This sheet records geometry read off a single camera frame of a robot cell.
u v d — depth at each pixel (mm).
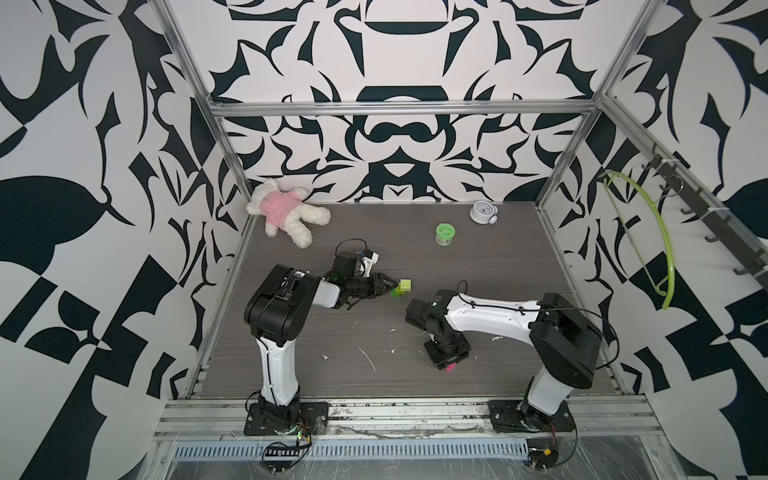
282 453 728
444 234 1049
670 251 668
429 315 635
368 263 915
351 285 843
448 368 809
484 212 1142
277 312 532
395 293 936
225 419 760
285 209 1049
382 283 888
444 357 727
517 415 742
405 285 916
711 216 590
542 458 713
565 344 457
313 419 741
